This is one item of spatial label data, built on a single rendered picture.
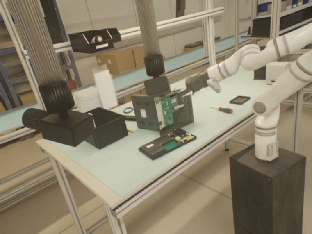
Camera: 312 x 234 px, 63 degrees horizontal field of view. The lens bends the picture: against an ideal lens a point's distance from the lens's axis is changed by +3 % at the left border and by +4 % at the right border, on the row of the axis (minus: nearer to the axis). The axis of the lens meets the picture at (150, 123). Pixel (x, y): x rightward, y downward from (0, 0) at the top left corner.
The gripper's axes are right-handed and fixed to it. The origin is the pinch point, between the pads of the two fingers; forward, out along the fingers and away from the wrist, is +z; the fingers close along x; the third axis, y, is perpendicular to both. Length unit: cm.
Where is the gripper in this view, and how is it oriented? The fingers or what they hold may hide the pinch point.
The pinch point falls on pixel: (178, 95)
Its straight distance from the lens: 119.1
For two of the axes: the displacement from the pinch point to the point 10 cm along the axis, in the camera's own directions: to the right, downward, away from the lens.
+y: 0.6, -8.8, 4.7
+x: -6.9, -3.8, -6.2
